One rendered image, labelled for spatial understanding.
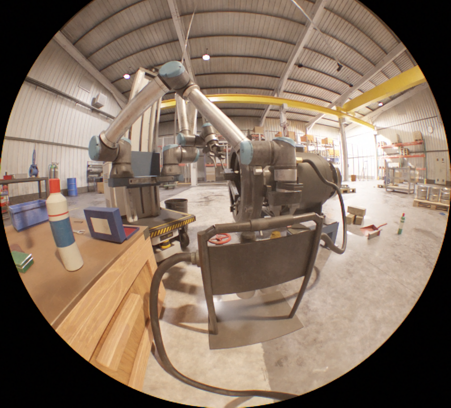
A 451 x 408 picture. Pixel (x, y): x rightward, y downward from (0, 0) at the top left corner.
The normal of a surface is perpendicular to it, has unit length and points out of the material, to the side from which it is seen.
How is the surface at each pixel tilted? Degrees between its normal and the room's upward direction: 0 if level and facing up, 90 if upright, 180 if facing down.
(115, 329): 0
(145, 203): 90
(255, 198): 100
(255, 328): 0
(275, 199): 90
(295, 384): 0
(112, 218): 96
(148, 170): 90
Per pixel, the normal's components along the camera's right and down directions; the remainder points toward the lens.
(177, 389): -0.03, -1.00
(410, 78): -1.00, 0.03
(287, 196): 0.11, 0.06
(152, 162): 0.87, 0.00
